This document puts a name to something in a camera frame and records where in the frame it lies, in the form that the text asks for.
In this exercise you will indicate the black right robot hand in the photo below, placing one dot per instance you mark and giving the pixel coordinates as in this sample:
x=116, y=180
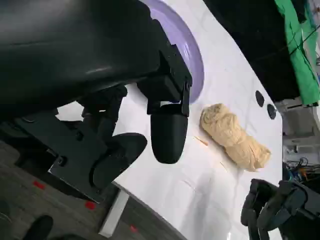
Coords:
x=275, y=207

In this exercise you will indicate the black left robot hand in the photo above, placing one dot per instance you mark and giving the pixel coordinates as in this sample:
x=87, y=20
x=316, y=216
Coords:
x=75, y=50

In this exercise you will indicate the beige towel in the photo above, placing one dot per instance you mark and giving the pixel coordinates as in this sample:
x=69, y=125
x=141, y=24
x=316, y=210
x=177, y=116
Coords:
x=232, y=137

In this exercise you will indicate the lilac plate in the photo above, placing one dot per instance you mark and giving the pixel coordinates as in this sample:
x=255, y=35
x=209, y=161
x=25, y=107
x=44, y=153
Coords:
x=185, y=47

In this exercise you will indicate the green cloth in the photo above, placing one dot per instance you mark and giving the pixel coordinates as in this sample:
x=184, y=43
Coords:
x=297, y=57

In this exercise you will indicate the white table leg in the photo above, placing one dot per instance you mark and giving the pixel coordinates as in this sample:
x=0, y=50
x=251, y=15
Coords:
x=113, y=215

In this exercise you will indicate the black backdrop curtain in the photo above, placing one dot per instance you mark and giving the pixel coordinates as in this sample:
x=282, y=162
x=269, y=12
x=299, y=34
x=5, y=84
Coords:
x=255, y=37

